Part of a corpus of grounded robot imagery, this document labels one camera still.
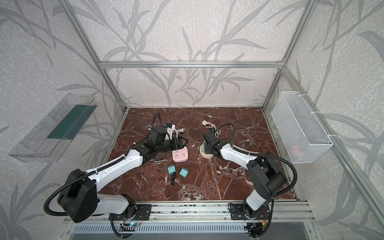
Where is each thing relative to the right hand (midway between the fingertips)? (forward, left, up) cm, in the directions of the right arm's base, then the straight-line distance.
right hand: (211, 142), depth 94 cm
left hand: (-5, +14, +12) cm, 19 cm away
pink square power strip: (-7, +19, -3) cm, 21 cm away
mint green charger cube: (-4, +5, +1) cm, 7 cm away
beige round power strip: (-7, +4, -3) cm, 9 cm away
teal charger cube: (-18, +16, -3) cm, 24 cm away
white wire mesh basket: (-15, -37, +29) cm, 49 cm away
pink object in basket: (-14, -41, +15) cm, 45 cm away
